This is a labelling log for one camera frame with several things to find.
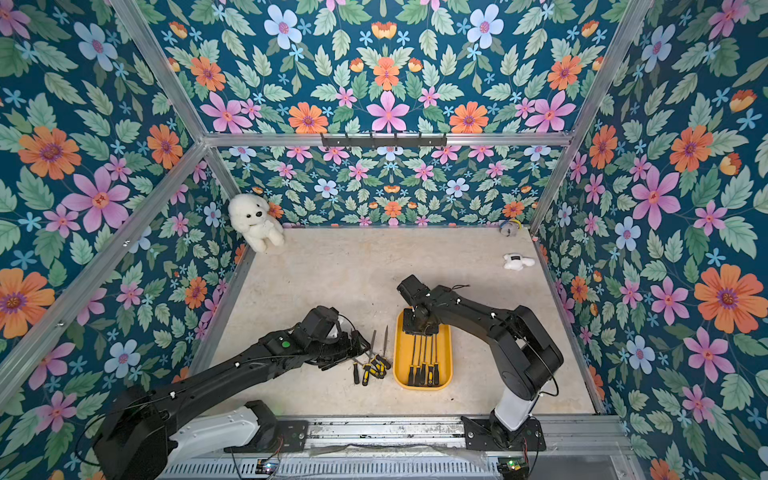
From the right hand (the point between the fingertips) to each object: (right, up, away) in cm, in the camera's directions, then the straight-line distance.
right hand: (411, 328), depth 89 cm
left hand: (-12, -4, -10) cm, 17 cm away
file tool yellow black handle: (+5, -8, -3) cm, 10 cm away
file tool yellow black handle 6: (-13, -10, -5) cm, 17 cm away
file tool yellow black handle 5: (-16, -11, -6) cm, 20 cm away
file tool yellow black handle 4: (0, -10, -5) cm, 11 cm away
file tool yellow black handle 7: (-9, -8, -5) cm, 13 cm away
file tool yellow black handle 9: (-11, -11, -7) cm, 16 cm away
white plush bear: (-56, +36, +12) cm, 68 cm away
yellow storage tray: (+3, -9, -3) cm, 10 cm away
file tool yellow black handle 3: (+4, -9, -5) cm, 11 cm away
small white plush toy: (+38, +20, +15) cm, 46 cm away
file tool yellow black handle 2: (+7, -9, -5) cm, 13 cm away
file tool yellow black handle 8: (-8, -8, -7) cm, 14 cm away
